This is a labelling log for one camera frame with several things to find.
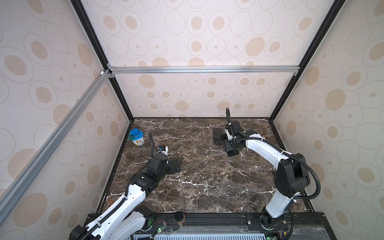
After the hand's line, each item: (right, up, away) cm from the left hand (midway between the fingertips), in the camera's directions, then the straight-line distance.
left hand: (178, 159), depth 80 cm
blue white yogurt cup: (-29, +12, +17) cm, 36 cm away
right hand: (+31, +7, +12) cm, 34 cm away
